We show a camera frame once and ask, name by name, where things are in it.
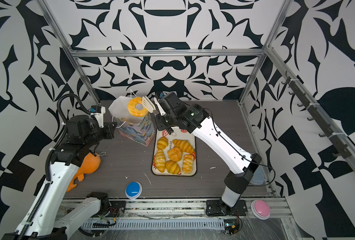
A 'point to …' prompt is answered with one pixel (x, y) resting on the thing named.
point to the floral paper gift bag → (141, 129)
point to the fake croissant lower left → (160, 160)
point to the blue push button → (133, 190)
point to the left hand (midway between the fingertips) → (114, 120)
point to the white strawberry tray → (174, 154)
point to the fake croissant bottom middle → (172, 167)
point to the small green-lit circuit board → (231, 226)
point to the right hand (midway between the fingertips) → (157, 119)
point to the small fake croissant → (162, 143)
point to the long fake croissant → (184, 146)
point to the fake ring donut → (132, 108)
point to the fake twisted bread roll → (187, 167)
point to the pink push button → (260, 209)
